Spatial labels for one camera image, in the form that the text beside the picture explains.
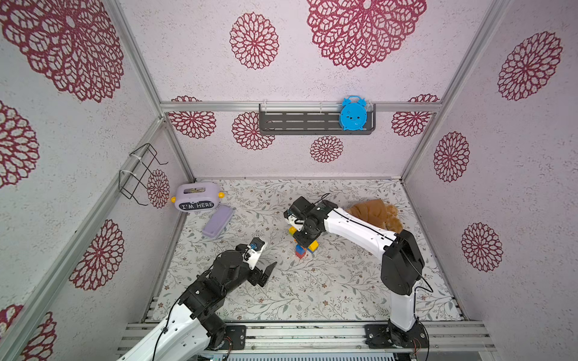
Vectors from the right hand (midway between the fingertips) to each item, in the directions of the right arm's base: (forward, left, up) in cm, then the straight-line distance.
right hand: (300, 237), depth 87 cm
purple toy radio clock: (+20, +47, 0) cm, 51 cm away
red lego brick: (-3, 0, -10) cm, 10 cm away
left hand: (-11, +13, +6) cm, 18 cm away
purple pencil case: (+11, +37, -6) cm, 39 cm away
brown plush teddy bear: (+13, -33, -2) cm, 36 cm away
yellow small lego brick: (-3, +3, +9) cm, 10 cm away
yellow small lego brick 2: (-6, -5, +4) cm, 8 cm away
